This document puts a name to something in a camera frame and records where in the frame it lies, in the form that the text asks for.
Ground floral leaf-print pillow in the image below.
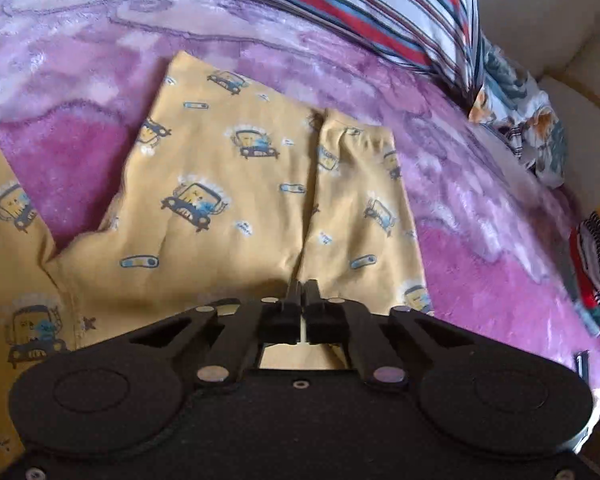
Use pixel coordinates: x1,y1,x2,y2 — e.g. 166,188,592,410
467,35,568,190

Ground stack of colourful folded clothes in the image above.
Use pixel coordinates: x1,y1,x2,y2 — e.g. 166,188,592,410
565,205,600,338

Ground white wooden headboard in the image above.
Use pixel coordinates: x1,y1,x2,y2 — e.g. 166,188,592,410
537,77,600,206

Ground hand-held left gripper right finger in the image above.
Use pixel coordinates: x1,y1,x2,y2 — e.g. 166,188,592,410
302,280,476,391

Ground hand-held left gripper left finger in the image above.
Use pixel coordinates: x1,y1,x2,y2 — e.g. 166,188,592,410
125,280,301,386

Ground yellow printed pants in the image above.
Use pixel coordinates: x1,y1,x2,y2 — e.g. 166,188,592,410
0,50,435,476

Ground pink plush blanket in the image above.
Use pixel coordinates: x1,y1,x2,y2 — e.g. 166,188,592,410
0,0,600,411

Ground red blue striped pillow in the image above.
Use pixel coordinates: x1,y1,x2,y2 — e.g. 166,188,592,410
95,0,483,106

